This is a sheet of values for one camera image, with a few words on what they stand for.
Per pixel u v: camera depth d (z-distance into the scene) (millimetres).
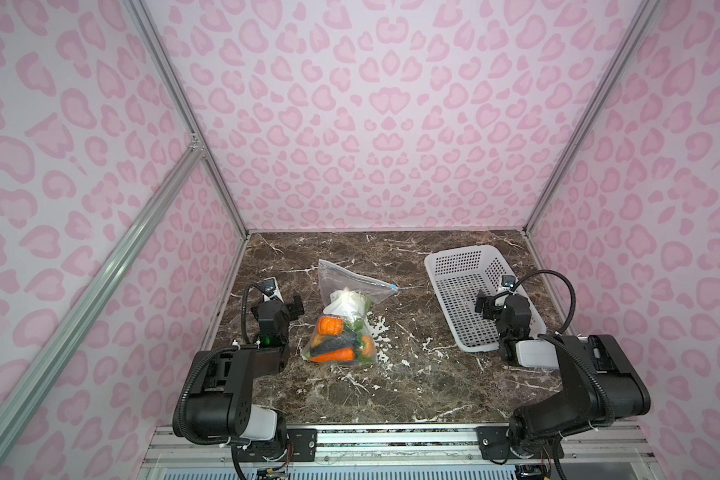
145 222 693
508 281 800
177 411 415
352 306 808
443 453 722
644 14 693
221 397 442
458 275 1052
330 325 804
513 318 710
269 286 776
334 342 801
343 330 818
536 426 567
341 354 803
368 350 808
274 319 692
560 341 495
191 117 863
